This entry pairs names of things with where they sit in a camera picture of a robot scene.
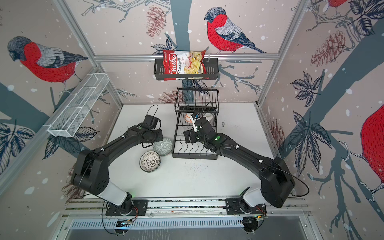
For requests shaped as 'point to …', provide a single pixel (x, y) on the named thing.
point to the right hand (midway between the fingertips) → (188, 133)
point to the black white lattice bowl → (149, 161)
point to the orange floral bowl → (188, 117)
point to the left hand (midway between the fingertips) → (159, 136)
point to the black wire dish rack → (204, 102)
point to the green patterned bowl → (163, 147)
